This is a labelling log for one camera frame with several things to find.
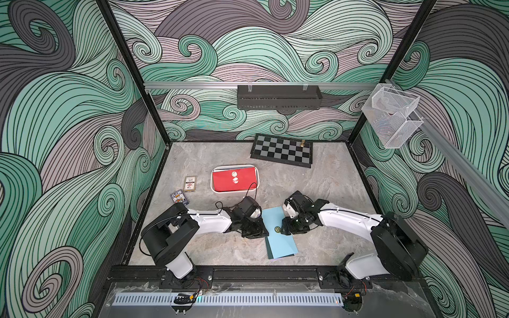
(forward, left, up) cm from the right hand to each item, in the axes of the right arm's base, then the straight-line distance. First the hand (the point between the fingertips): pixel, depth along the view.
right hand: (287, 231), depth 85 cm
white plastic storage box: (+31, +32, +6) cm, 45 cm away
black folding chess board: (+45, -2, +4) cm, 45 cm away
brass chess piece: (+49, -14, +4) cm, 51 cm away
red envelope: (+24, +24, +4) cm, 34 cm away
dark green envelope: (-9, +8, 0) cm, 12 cm away
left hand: (-2, +9, +3) cm, 9 cm away
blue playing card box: (+17, +52, +2) cm, 54 cm away
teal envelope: (-6, +3, -1) cm, 7 cm away
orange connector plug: (-23, +38, +1) cm, 44 cm away
